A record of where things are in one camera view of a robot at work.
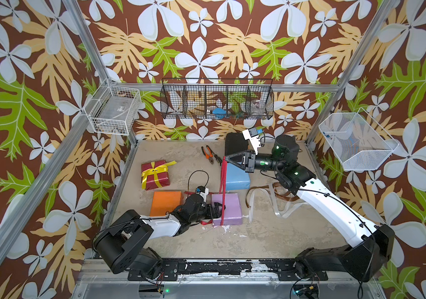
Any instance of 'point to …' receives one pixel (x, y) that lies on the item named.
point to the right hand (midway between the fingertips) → (226, 159)
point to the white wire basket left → (113, 109)
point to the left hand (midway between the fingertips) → (219, 206)
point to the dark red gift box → (163, 177)
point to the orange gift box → (165, 201)
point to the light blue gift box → (236, 178)
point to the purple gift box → (233, 214)
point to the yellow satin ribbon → (155, 170)
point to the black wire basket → (213, 98)
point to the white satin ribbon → (291, 207)
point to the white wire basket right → (359, 141)
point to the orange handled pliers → (210, 156)
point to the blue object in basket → (219, 113)
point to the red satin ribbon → (222, 185)
